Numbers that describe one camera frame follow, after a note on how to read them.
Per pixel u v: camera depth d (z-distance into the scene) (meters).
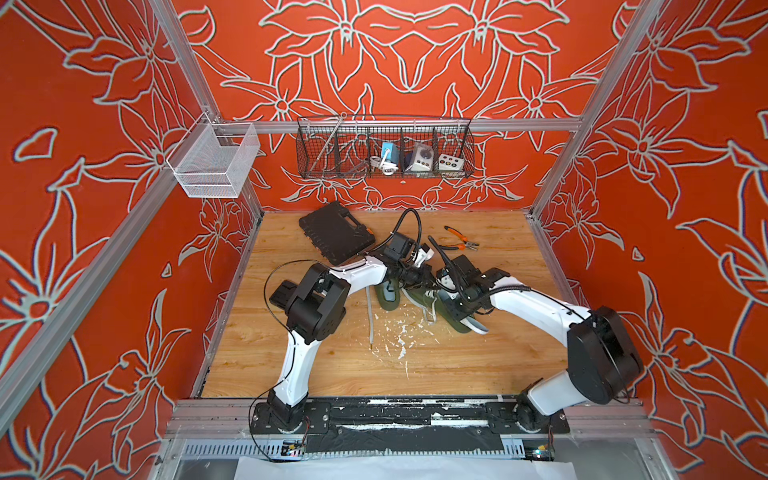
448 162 0.94
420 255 0.88
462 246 1.07
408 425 0.73
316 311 0.54
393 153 0.83
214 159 0.93
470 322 0.79
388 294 0.93
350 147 1.01
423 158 0.90
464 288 0.67
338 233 1.07
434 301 0.85
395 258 0.78
